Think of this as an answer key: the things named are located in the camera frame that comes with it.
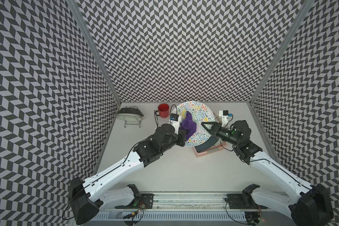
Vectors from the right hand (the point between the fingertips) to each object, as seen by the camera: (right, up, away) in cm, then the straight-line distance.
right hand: (200, 126), depth 71 cm
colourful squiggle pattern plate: (0, +7, +3) cm, 8 cm away
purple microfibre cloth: (-6, +1, -3) cm, 7 cm away
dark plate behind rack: (-45, +9, +26) cm, 53 cm away
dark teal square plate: (+5, -6, -5) cm, 9 cm away
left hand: (-7, -3, -1) cm, 8 cm away
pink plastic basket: (+12, -14, +10) cm, 20 cm away
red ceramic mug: (-22, +9, +38) cm, 45 cm away
